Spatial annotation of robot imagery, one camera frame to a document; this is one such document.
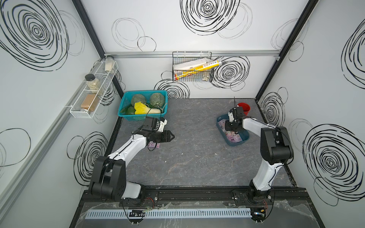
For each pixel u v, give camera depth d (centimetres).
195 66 87
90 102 66
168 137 77
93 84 71
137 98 107
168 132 79
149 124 69
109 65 86
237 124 74
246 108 105
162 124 81
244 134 98
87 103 66
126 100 110
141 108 101
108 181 42
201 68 85
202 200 74
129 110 103
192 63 87
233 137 96
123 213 69
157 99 105
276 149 51
